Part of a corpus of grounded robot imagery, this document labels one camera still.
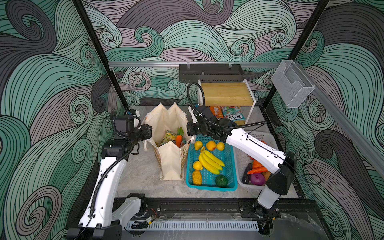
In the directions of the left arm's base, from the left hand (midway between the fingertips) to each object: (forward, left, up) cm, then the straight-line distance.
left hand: (150, 126), depth 72 cm
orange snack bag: (+20, -37, -10) cm, 44 cm away
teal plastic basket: (-2, -43, -26) cm, 51 cm away
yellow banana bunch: (-6, -32, -26) cm, 42 cm away
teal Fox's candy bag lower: (+20, -48, -10) cm, 53 cm away
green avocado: (-18, -37, -23) cm, 47 cm away
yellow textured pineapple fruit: (-16, -24, -24) cm, 38 cm away
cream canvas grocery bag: (-12, -11, -12) cm, 19 cm away
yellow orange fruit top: (+4, -34, -23) cm, 41 cm away
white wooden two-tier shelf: (+22, -41, +3) cm, 47 cm away
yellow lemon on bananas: (-9, -25, -23) cm, 35 cm away
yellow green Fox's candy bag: (+8, -7, -20) cm, 23 cm away
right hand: (+2, -18, -2) cm, 19 cm away
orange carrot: (+6, -14, -18) cm, 23 cm away
